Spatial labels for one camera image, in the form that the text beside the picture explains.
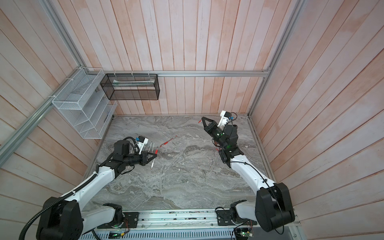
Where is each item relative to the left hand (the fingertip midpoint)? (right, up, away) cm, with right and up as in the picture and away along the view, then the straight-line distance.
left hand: (155, 158), depth 81 cm
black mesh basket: (-24, +47, +25) cm, 58 cm away
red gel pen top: (+3, +7, +23) cm, 25 cm away
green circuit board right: (+45, -35, -10) cm, 58 cm away
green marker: (-6, +4, +20) cm, 21 cm away
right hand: (+25, +22, -6) cm, 34 cm away
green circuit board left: (-17, -35, -11) cm, 40 cm away
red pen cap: (+24, +20, -5) cm, 32 cm away
